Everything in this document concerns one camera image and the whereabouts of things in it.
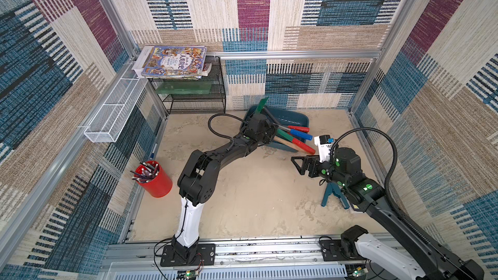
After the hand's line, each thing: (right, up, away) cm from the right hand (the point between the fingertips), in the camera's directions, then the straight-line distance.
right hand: (301, 161), depth 75 cm
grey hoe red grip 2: (-6, +16, +30) cm, 34 cm away
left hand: (-5, +14, +16) cm, 22 cm away
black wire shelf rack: (-47, +32, +40) cm, 69 cm away
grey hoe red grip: (+6, +13, +27) cm, 31 cm away
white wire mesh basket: (-70, +14, -5) cm, 72 cm away
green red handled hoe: (+1, +6, +10) cm, 12 cm away
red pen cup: (-58, -7, +2) cm, 58 cm away
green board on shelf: (-51, +33, +24) cm, 66 cm away
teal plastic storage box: (0, +19, +40) cm, 44 cm away
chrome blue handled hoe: (+2, +11, +19) cm, 22 cm away
